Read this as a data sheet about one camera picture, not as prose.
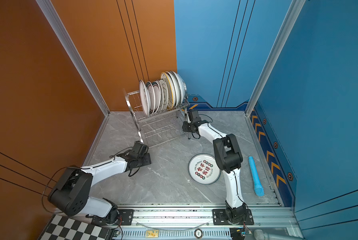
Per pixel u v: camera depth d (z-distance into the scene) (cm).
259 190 79
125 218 74
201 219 74
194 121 81
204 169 89
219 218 72
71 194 44
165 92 74
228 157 56
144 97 85
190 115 83
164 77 83
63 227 68
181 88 74
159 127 107
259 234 66
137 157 71
